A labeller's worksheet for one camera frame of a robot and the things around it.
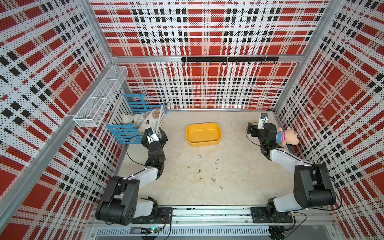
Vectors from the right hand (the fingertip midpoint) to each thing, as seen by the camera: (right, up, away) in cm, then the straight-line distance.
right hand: (256, 120), depth 89 cm
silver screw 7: (-23, -38, -6) cm, 45 cm away
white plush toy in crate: (-76, 0, +18) cm, 78 cm away
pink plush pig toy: (+23, -10, +7) cm, 26 cm away
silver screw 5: (-34, -34, -3) cm, 48 cm away
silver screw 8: (-24, -30, +1) cm, 38 cm away
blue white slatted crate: (-87, +14, +27) cm, 92 cm away
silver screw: (-34, -23, +6) cm, 42 cm away
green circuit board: (-57, -52, -20) cm, 80 cm away
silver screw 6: (-27, -35, -3) cm, 44 cm away
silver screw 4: (-35, -30, -1) cm, 47 cm away
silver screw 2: (-24, -25, +4) cm, 35 cm away
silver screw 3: (-42, -29, +1) cm, 51 cm away
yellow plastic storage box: (-33, -9, +17) cm, 38 cm away
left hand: (-60, -4, -5) cm, 60 cm away
